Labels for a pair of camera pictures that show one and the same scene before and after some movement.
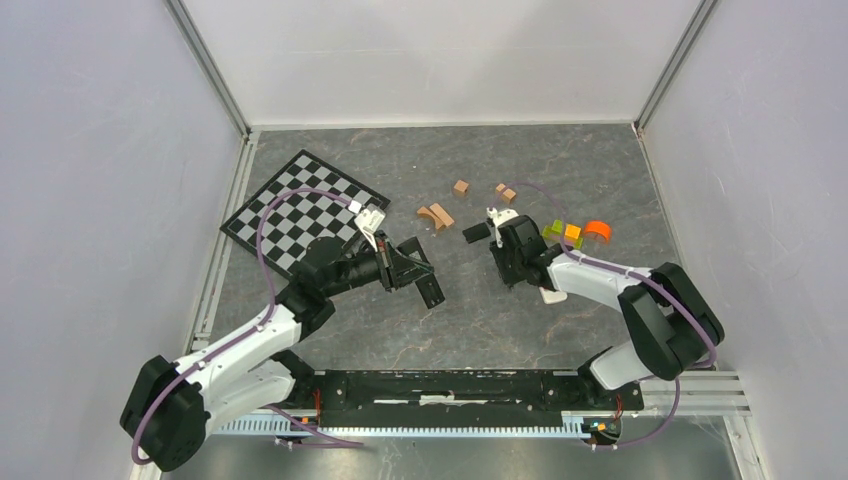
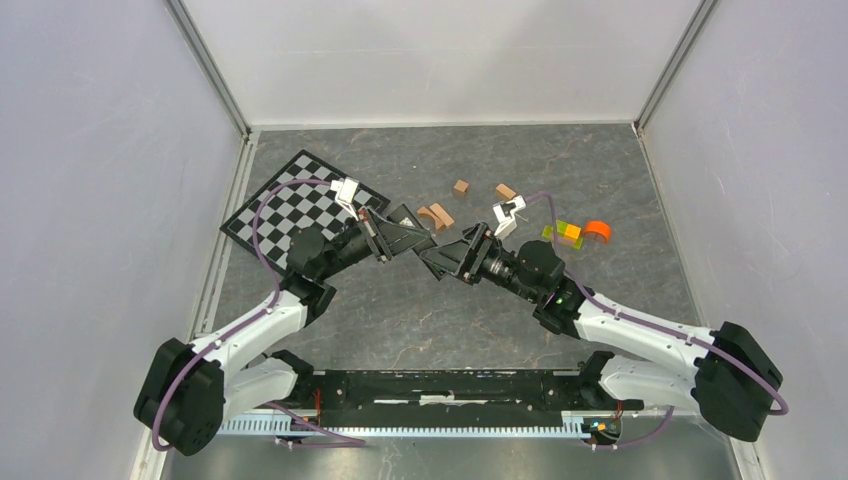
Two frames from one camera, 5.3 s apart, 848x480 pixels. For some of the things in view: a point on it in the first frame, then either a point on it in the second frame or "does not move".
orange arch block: x=595 y=227 does not move
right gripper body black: x=508 y=264 to x=483 y=245
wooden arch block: x=425 y=210 does not move
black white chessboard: x=295 y=220 does not move
